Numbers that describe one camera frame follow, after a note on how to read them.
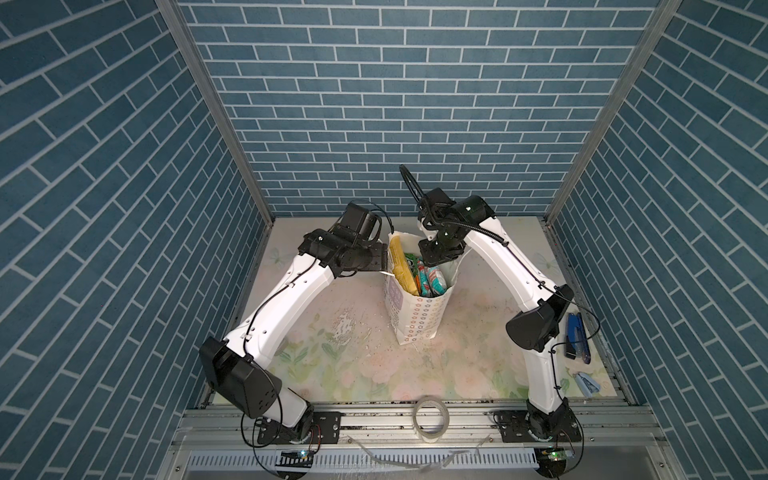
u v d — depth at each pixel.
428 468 0.69
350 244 0.51
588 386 0.79
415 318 0.77
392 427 0.75
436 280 0.76
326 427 0.74
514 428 0.74
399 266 0.77
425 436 0.72
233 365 0.39
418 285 0.78
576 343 0.87
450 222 0.56
